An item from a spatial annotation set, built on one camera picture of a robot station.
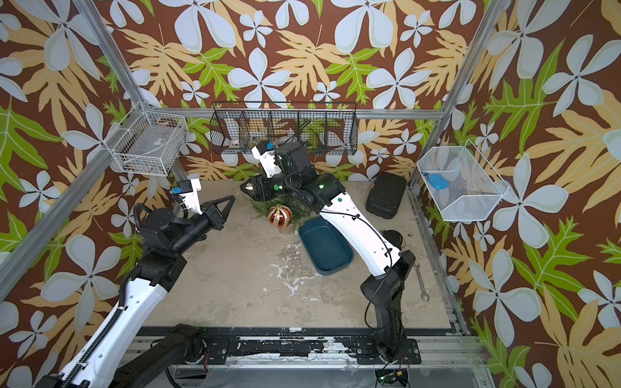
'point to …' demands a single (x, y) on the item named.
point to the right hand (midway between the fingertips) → (247, 184)
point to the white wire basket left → (148, 142)
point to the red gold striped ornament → (280, 216)
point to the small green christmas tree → (298, 210)
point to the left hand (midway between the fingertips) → (234, 195)
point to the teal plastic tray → (327, 251)
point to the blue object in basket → (438, 181)
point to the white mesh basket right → (475, 188)
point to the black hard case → (385, 194)
